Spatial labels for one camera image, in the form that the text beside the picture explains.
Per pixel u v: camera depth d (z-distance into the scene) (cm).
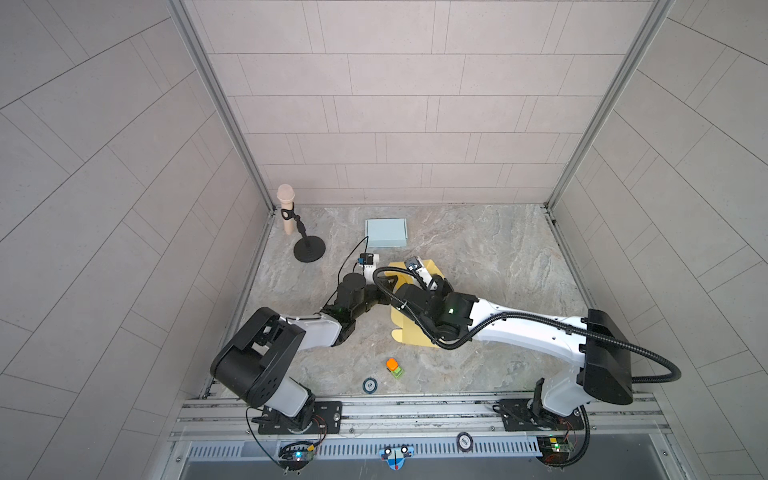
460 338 51
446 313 53
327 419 71
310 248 102
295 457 65
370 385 76
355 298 67
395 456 65
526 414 71
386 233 106
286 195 84
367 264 76
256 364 43
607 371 39
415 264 65
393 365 77
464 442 68
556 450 67
